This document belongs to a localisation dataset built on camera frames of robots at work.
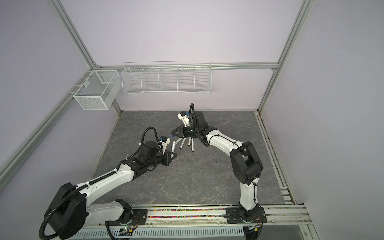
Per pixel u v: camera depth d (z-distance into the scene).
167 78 0.99
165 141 0.75
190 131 0.76
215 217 0.75
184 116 0.80
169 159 0.72
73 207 0.40
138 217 0.73
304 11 0.71
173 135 0.83
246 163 0.50
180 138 1.02
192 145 1.00
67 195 0.41
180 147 0.99
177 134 0.82
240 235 0.70
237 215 0.74
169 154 0.74
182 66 0.92
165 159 0.73
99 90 0.99
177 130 0.80
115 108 1.20
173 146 0.81
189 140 1.02
